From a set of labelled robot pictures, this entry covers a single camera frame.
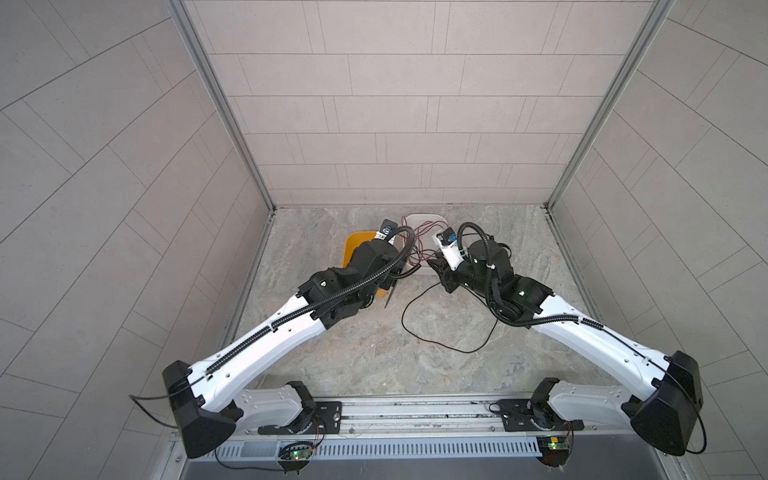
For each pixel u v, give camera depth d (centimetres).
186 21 72
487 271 53
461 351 82
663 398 37
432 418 72
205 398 37
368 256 48
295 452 64
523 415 71
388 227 57
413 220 108
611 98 86
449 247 61
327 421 71
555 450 68
